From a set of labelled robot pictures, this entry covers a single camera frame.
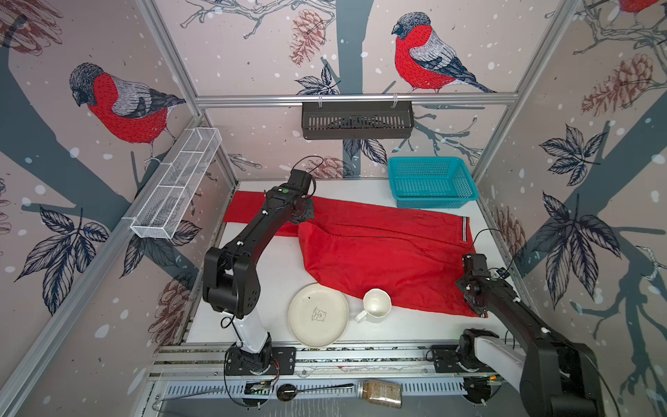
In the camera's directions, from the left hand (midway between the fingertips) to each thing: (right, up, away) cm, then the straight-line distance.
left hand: (304, 211), depth 89 cm
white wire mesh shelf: (-38, +9, -10) cm, 41 cm away
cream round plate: (+6, -34, -7) cm, 35 cm away
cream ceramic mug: (+25, -30, -7) cm, 39 cm away
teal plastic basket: (+57, +13, +33) cm, 67 cm away
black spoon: (-1, -47, -21) cm, 52 cm away
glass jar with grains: (+23, -46, -24) cm, 56 cm away
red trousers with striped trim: (+17, -14, +5) cm, 23 cm away
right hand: (+57, -27, -3) cm, 63 cm away
